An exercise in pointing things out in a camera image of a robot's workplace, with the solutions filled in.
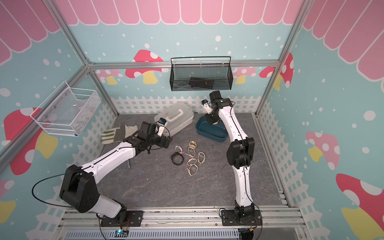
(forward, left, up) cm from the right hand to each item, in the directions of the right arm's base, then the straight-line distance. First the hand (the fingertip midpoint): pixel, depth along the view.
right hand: (211, 119), depth 94 cm
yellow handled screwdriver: (-25, -8, -17) cm, 31 cm away
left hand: (-13, +28, -1) cm, 31 cm away
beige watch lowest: (-27, +15, -15) cm, 34 cm away
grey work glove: (0, +73, -15) cm, 74 cm away
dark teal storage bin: (+5, -6, -21) cm, 22 cm away
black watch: (-19, +23, -16) cm, 34 cm away
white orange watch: (-20, +12, -16) cm, 28 cm away
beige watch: (-9, +13, -15) cm, 21 cm away
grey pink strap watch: (-13, +20, -14) cm, 28 cm away
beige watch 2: (-22, +8, -15) cm, 28 cm away
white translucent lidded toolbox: (+6, +22, -5) cm, 23 cm away
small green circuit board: (-58, +47, -19) cm, 77 cm away
